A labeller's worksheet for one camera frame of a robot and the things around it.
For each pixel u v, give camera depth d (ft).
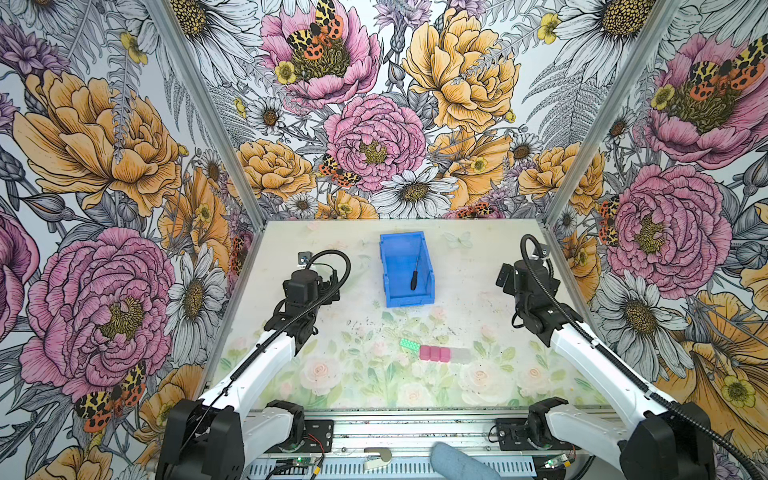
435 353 2.88
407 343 2.90
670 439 1.40
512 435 2.43
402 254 3.71
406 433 2.50
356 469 2.31
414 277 3.44
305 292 2.08
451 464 2.22
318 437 2.40
